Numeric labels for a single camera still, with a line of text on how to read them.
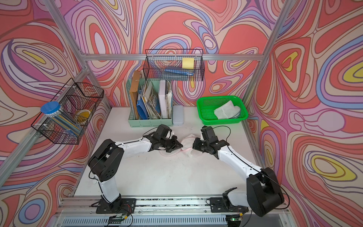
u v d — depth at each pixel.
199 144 0.75
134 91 0.83
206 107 1.18
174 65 0.99
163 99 0.93
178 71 0.88
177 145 0.86
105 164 0.49
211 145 0.63
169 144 0.79
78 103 0.78
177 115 1.10
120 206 0.72
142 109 0.95
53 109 0.57
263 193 0.41
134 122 1.03
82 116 0.71
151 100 0.96
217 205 0.73
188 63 0.89
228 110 1.05
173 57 0.88
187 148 0.85
